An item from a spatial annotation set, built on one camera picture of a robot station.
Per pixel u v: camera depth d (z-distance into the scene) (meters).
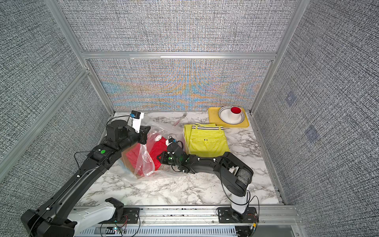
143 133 0.62
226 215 0.73
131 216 0.73
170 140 0.81
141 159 0.69
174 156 0.67
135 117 0.60
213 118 1.13
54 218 0.38
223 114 1.16
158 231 0.70
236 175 0.48
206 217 0.75
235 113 1.08
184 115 1.17
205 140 0.92
